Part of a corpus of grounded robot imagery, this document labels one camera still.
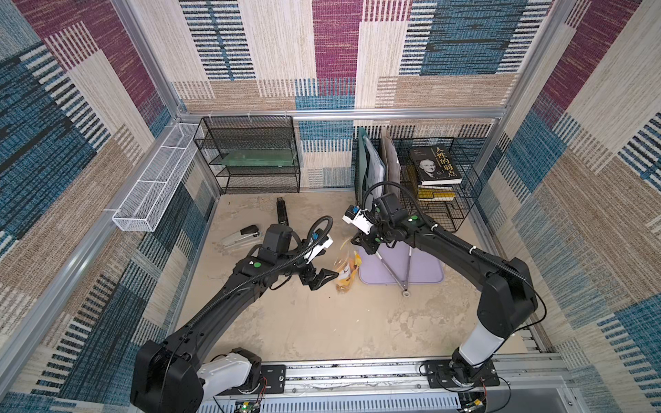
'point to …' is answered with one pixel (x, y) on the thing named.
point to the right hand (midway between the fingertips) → (359, 241)
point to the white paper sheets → (376, 168)
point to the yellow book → (426, 193)
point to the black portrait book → (435, 165)
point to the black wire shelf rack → (251, 154)
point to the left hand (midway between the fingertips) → (329, 261)
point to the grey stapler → (243, 237)
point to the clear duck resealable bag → (347, 262)
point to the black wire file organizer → (446, 213)
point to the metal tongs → (404, 285)
